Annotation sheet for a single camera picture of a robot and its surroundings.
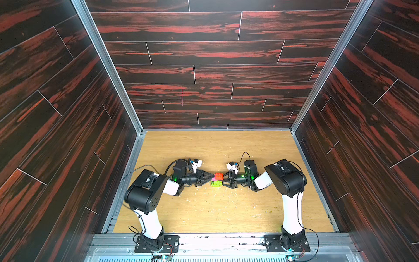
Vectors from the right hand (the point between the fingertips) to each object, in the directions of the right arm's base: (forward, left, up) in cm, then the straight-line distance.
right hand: (220, 180), depth 93 cm
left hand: (-3, +4, +7) cm, 9 cm away
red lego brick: (-3, +1, +9) cm, 10 cm away
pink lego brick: (-4, +4, +8) cm, 9 cm away
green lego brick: (-3, +4, +1) cm, 5 cm away
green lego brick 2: (-3, 0, +3) cm, 4 cm away
